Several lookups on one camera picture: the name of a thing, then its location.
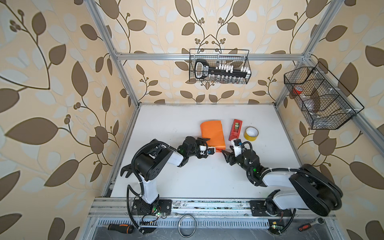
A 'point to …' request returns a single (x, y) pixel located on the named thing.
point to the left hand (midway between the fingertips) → (209, 140)
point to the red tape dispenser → (235, 129)
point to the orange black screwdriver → (123, 228)
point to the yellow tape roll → (251, 133)
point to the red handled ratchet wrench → (319, 220)
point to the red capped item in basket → (297, 90)
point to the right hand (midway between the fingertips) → (227, 149)
